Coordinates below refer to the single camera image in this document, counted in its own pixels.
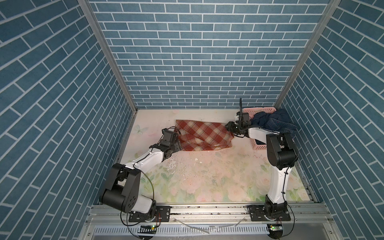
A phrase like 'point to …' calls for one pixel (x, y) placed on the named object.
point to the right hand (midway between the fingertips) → (226, 125)
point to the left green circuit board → (147, 229)
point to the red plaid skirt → (203, 134)
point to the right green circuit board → (275, 231)
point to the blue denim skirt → (279, 119)
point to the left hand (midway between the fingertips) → (176, 145)
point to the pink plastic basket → (251, 111)
